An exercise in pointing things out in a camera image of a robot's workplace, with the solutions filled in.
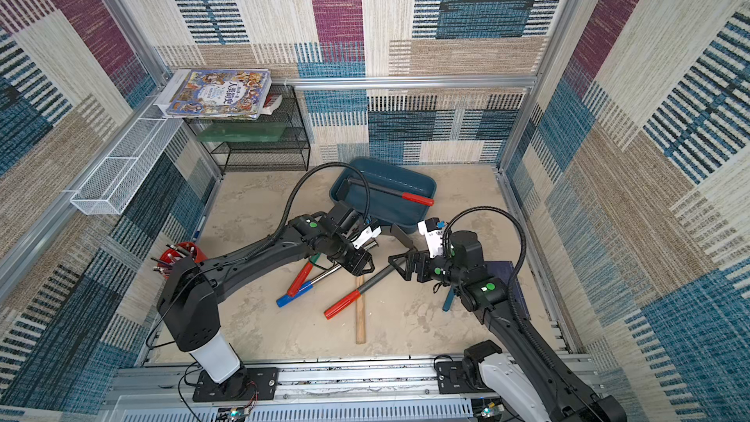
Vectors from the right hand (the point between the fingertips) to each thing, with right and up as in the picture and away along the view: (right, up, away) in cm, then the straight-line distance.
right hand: (403, 262), depth 76 cm
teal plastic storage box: (-17, +20, +36) cm, 45 cm away
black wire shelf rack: (-47, +38, +39) cm, 72 cm away
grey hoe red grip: (+1, +18, +29) cm, 34 cm away
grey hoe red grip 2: (-20, -15, +5) cm, 25 cm away
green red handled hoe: (-30, -9, +9) cm, 33 cm away
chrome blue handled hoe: (-27, -9, +12) cm, 31 cm away
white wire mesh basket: (-70, +19, -6) cm, 73 cm away
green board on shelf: (-54, +38, +23) cm, 70 cm away
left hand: (-9, -2, +5) cm, 10 cm away
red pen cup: (-62, +1, +5) cm, 62 cm away
